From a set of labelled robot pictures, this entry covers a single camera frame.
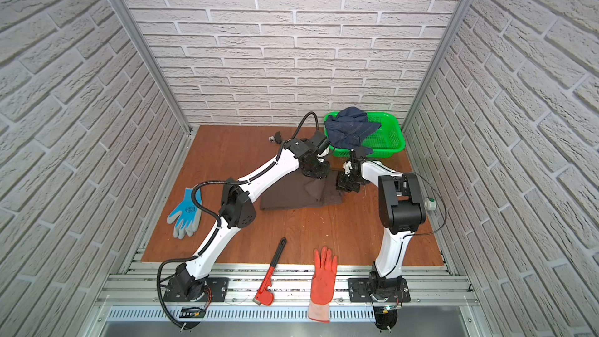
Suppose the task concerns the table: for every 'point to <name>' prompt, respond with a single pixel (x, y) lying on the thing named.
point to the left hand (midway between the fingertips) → (333, 175)
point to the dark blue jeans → (349, 128)
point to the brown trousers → (299, 189)
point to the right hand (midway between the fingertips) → (342, 187)
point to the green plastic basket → (389, 137)
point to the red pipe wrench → (264, 296)
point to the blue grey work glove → (188, 214)
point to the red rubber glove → (322, 284)
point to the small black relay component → (277, 138)
